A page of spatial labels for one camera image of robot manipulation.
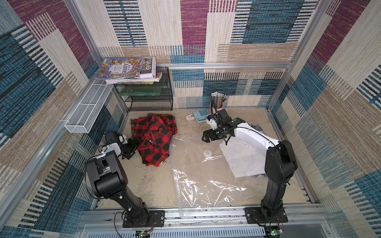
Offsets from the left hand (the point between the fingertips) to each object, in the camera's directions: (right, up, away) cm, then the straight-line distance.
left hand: (138, 145), depth 94 cm
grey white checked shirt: (+81, +10, +13) cm, 83 cm away
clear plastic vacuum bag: (+41, -20, -8) cm, 46 cm away
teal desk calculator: (+40, +20, +20) cm, 49 cm away
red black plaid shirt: (+15, +12, 0) cm, 19 cm away
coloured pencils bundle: (+52, +31, +14) cm, 62 cm away
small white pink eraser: (+32, +18, +17) cm, 41 cm away
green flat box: (0, +35, +4) cm, 36 cm away
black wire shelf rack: (+11, +30, +25) cm, 41 cm away
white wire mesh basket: (-33, +19, -1) cm, 38 cm away
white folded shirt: (+64, -8, -5) cm, 65 cm away
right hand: (+43, +6, -4) cm, 44 cm away
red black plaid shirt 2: (+10, -3, -1) cm, 11 cm away
